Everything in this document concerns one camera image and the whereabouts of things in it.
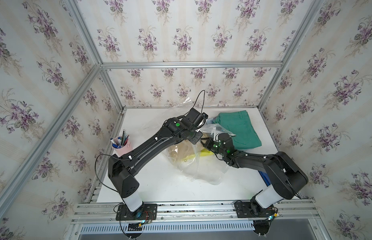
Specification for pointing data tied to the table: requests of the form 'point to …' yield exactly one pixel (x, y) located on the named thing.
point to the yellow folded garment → (204, 152)
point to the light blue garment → (209, 121)
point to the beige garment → (182, 149)
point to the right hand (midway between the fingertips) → (201, 140)
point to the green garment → (241, 124)
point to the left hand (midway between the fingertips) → (196, 133)
